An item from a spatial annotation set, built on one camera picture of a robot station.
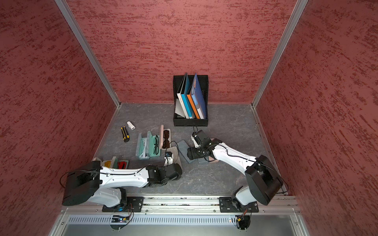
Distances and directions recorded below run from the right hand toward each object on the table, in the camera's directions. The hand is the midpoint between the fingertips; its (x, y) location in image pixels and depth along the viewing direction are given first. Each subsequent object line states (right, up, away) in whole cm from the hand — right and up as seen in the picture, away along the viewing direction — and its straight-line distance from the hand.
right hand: (194, 156), depth 85 cm
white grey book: (-9, +30, +9) cm, 32 cm away
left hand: (-11, -9, -2) cm, 14 cm away
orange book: (-2, +36, +1) cm, 36 cm away
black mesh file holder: (-11, +20, +19) cm, 30 cm away
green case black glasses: (-27, +3, +10) cm, 29 cm away
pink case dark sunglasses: (-20, +9, +14) cm, 26 cm away
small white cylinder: (-46, +18, +18) cm, 52 cm away
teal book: (-4, +35, +4) cm, 35 cm away
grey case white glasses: (-33, +4, +8) cm, 34 cm away
